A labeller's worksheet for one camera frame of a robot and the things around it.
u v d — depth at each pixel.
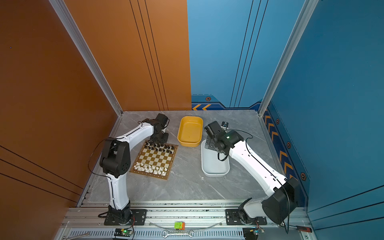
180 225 0.69
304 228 0.70
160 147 0.98
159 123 0.75
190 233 0.69
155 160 0.92
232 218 0.72
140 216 0.74
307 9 0.70
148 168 0.86
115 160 0.53
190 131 1.08
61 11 0.71
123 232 0.71
